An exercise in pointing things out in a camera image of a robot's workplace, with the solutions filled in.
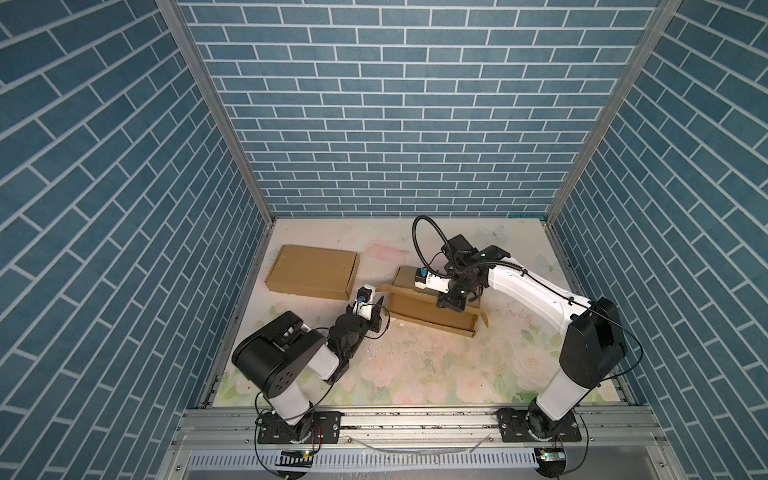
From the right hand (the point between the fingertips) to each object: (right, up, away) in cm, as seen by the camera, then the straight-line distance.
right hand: (438, 297), depth 85 cm
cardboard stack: (-6, -2, -3) cm, 7 cm away
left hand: (-17, -1, +3) cm, 18 cm away
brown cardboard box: (-40, +6, +15) cm, 43 cm away
